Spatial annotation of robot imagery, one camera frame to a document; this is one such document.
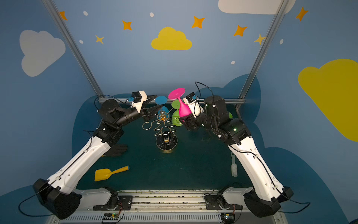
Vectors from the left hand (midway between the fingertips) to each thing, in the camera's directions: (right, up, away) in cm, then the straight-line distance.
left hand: (156, 97), depth 61 cm
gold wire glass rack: (0, -26, +37) cm, 45 cm away
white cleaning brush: (+45, -40, +27) cm, 66 cm away
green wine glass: (+8, -7, +26) cm, 28 cm away
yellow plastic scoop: (-36, -43, +23) cm, 61 cm away
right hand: (+14, -7, +2) cm, 16 cm away
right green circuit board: (+36, -63, +12) cm, 74 cm away
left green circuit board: (-27, -62, +12) cm, 69 cm away
